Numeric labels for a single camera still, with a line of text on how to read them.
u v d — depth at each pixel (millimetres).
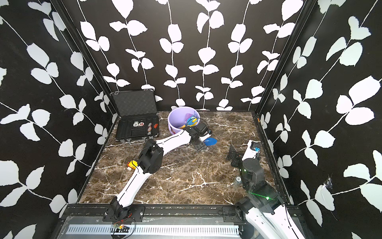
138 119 1113
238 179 799
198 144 900
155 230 701
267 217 459
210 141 1030
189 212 749
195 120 943
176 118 991
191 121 985
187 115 1022
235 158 607
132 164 837
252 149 562
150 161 603
